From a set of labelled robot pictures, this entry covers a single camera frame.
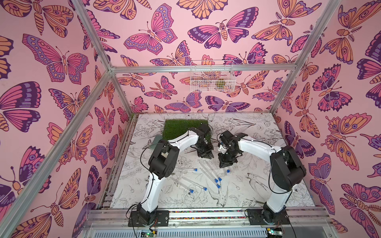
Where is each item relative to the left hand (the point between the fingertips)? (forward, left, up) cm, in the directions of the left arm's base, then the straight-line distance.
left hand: (216, 156), depth 91 cm
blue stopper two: (-8, -7, -5) cm, 11 cm away
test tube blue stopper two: (-16, +1, -5) cm, 16 cm away
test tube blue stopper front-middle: (-18, +8, -5) cm, 20 cm away
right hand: (-5, -2, -1) cm, 6 cm away
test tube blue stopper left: (-7, +13, -4) cm, 15 cm away
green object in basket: (+37, -3, +26) cm, 46 cm away
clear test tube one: (-9, 0, -5) cm, 10 cm away
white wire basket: (+42, +2, +30) cm, 51 cm away
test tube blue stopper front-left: (-16, +20, -6) cm, 26 cm away
